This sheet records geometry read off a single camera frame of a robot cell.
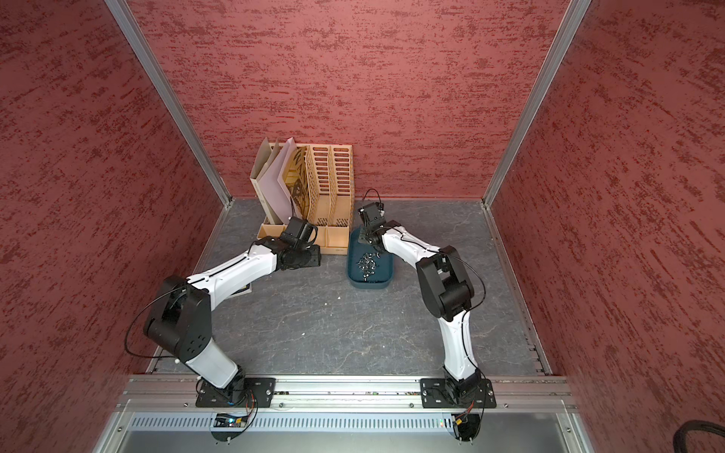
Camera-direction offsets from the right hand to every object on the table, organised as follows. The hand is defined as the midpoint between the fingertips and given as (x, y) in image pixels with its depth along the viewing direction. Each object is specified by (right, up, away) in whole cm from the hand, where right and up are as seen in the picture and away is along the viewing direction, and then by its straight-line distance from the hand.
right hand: (368, 238), depth 100 cm
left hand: (-18, -7, -9) cm, 22 cm away
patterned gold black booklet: (-26, +21, 0) cm, 34 cm away
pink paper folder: (-31, +11, 0) cm, 33 cm away
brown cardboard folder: (-38, +32, +3) cm, 50 cm away
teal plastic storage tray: (+5, -13, -5) cm, 15 cm away
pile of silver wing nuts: (0, -10, -1) cm, 10 cm away
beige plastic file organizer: (-16, +23, +14) cm, 31 cm away
